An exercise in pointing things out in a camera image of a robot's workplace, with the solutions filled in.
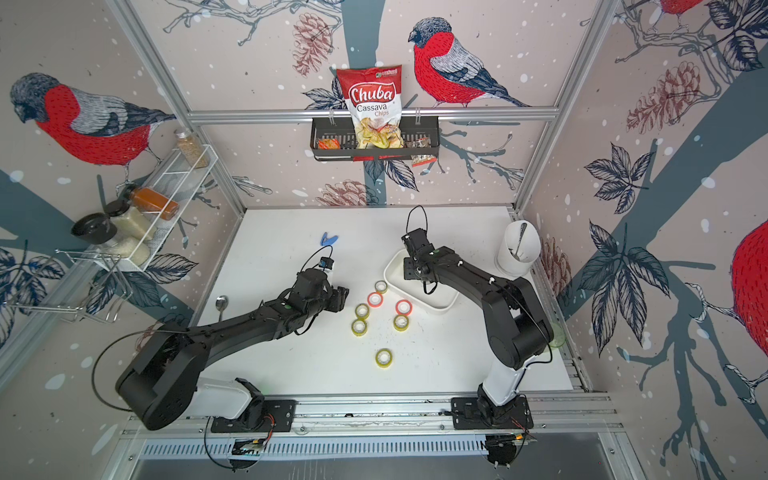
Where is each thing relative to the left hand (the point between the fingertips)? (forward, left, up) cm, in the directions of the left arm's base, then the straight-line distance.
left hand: (345, 283), depth 89 cm
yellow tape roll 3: (-9, -17, -8) cm, 21 cm away
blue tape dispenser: (+22, +10, -8) cm, 26 cm away
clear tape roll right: (+4, -11, -8) cm, 14 cm away
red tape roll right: (-4, -18, -8) cm, 20 cm away
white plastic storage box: (-3, -29, -6) cm, 30 cm away
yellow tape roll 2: (-10, -4, -9) cm, 14 cm away
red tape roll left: (-1, -9, -9) cm, 12 cm away
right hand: (+7, -22, -1) cm, 23 cm away
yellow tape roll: (-5, -5, -8) cm, 11 cm away
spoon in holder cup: (+17, -57, +6) cm, 59 cm away
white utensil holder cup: (+11, -58, +2) cm, 60 cm away
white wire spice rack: (+20, +52, +20) cm, 59 cm away
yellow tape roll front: (-19, -12, -8) cm, 24 cm away
